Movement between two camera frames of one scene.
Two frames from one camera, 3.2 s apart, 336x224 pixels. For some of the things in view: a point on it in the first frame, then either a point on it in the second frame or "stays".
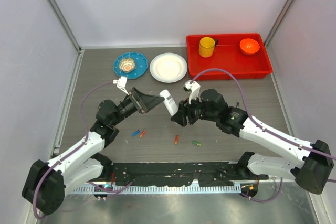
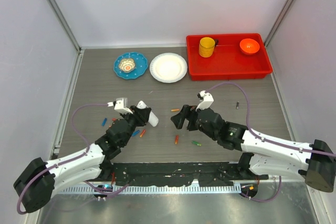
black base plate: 207,174 stays
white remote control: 169,102 → 153,119
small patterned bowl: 127,65 stays
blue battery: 135,132 stays
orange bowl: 249,46 stays
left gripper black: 146,102 → 140,115
